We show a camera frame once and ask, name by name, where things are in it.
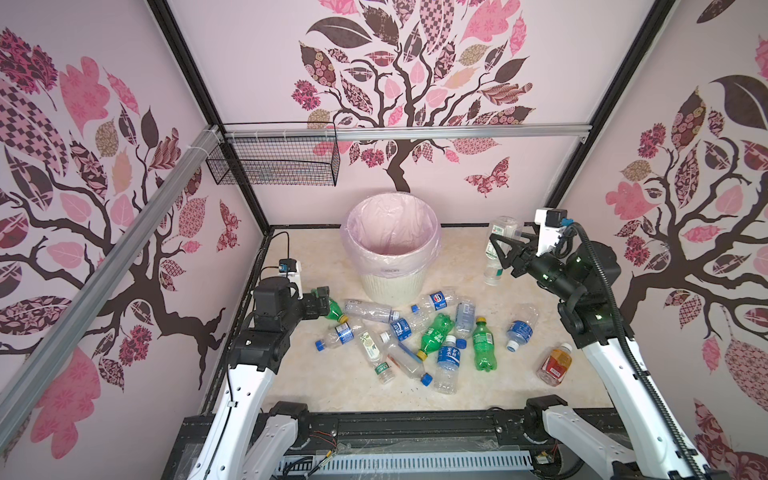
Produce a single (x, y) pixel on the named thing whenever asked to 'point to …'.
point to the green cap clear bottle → (376, 356)
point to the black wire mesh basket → (279, 154)
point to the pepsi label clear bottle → (436, 301)
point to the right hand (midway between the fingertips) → (504, 232)
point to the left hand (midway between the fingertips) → (312, 294)
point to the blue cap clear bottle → (402, 359)
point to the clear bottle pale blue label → (465, 322)
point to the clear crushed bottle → (369, 311)
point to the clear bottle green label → (493, 267)
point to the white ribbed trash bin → (393, 292)
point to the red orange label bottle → (554, 368)
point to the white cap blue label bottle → (448, 365)
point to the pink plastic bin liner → (392, 234)
